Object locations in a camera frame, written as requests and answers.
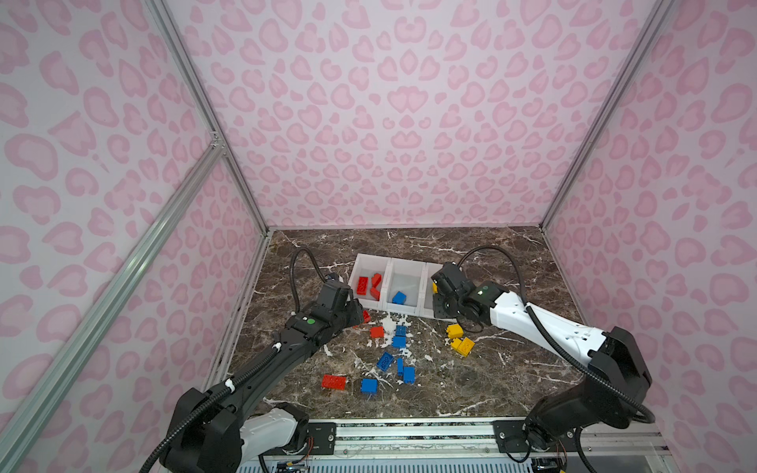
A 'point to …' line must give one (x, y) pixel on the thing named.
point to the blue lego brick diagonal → (384, 361)
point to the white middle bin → (403, 285)
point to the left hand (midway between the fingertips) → (359, 304)
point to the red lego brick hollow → (375, 294)
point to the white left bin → (369, 278)
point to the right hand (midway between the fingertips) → (439, 306)
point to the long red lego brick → (363, 285)
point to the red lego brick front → (329, 381)
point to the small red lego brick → (378, 332)
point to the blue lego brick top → (401, 330)
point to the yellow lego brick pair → (462, 347)
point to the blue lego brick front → (369, 386)
